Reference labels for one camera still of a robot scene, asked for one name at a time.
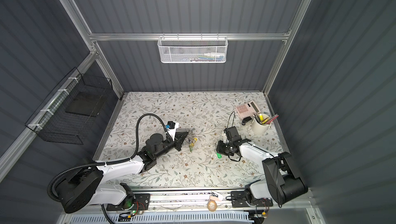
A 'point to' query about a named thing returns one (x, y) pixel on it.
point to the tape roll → (212, 205)
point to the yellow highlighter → (261, 117)
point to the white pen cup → (260, 123)
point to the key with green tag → (219, 156)
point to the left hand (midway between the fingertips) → (188, 132)
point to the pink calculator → (247, 109)
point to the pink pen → (273, 118)
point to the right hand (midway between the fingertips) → (218, 149)
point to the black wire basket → (67, 114)
